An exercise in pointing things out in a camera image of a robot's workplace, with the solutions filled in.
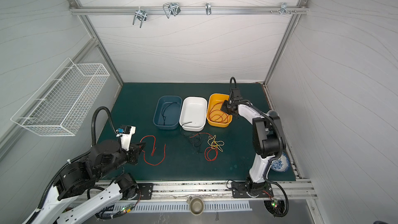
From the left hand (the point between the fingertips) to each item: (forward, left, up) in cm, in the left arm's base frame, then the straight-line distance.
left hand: (148, 141), depth 66 cm
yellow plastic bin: (+26, -31, -18) cm, 44 cm away
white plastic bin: (+33, -17, -23) cm, 44 cm away
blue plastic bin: (+31, +1, -24) cm, 39 cm away
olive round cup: (-20, -22, -22) cm, 37 cm away
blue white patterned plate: (-2, -66, -21) cm, 69 cm away
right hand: (+33, -38, -16) cm, 53 cm away
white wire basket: (+13, +40, +8) cm, 43 cm away
